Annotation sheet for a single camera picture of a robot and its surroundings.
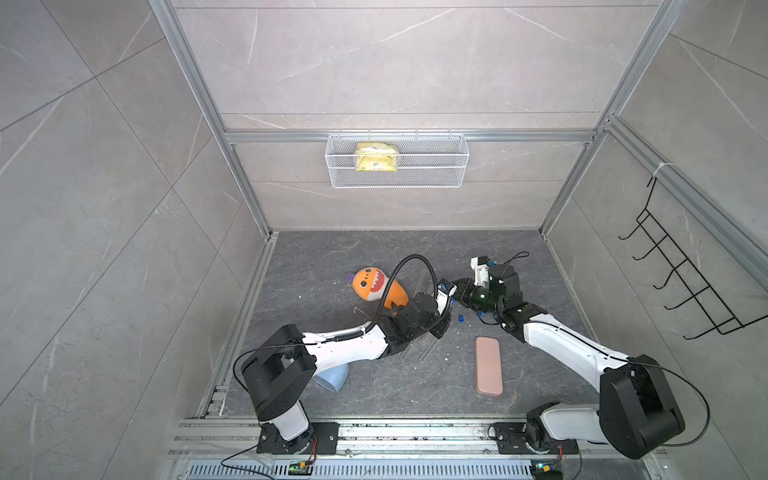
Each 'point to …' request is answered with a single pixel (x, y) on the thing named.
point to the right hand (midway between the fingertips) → (445, 286)
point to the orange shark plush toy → (370, 283)
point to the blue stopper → (461, 318)
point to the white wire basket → (424, 161)
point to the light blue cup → (333, 378)
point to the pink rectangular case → (488, 367)
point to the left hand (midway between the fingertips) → (453, 304)
